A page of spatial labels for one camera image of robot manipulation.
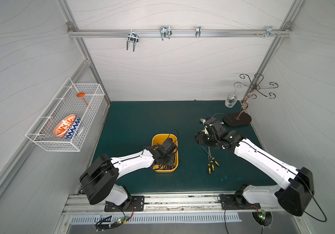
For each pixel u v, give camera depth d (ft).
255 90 2.80
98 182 1.39
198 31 2.57
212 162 2.88
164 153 2.17
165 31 2.51
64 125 2.13
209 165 2.82
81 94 2.58
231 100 3.13
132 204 2.40
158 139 3.03
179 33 2.58
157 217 2.31
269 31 2.51
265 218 2.35
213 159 2.90
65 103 2.30
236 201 2.19
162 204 2.46
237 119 3.53
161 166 2.82
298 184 1.29
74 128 1.91
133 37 2.56
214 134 1.93
